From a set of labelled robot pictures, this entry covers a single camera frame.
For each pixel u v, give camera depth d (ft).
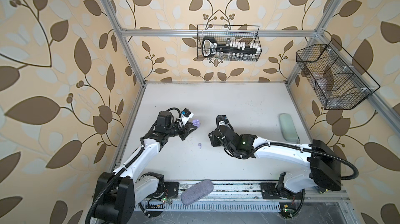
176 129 2.32
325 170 1.36
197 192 2.32
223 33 2.98
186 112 2.31
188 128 2.41
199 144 2.92
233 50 2.76
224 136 1.90
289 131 3.02
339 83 2.38
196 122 2.64
